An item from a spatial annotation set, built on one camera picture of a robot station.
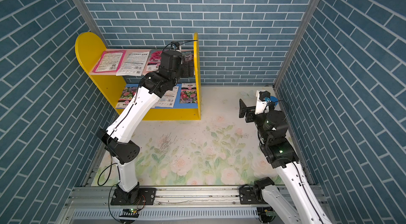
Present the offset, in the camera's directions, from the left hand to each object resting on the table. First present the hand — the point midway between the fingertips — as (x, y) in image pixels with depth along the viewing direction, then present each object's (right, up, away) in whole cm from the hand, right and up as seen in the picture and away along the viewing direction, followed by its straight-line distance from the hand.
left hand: (189, 63), depth 74 cm
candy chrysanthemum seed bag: (-41, -16, +21) cm, 49 cm away
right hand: (+28, -17, -7) cm, 34 cm away
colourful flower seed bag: (-4, -13, +23) cm, 27 cm away
